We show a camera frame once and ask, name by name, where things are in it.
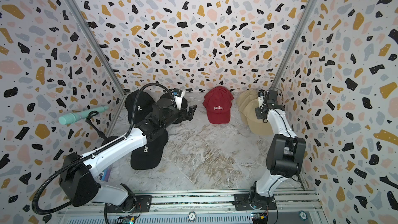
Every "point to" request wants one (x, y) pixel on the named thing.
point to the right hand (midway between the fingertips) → (268, 110)
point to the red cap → (218, 101)
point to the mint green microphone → (68, 117)
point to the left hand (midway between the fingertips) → (191, 102)
